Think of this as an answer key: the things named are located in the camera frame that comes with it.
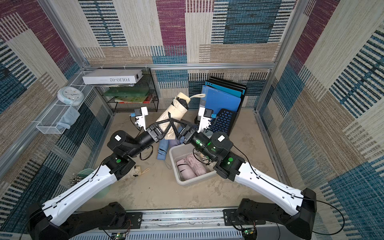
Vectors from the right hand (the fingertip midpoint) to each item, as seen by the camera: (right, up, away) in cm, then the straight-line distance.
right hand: (175, 120), depth 56 cm
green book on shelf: (-36, +19, +41) cm, 58 cm away
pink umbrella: (+8, -24, +29) cm, 39 cm away
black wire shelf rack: (-28, +14, +67) cm, 74 cm away
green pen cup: (-47, -26, +13) cm, 55 cm away
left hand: (-1, 0, +2) cm, 2 cm away
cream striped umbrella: (+16, -24, +32) cm, 43 cm away
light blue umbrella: (-13, -17, +39) cm, 44 cm away
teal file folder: (+28, +19, +34) cm, 47 cm away
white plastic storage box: (0, -17, +30) cm, 34 cm away
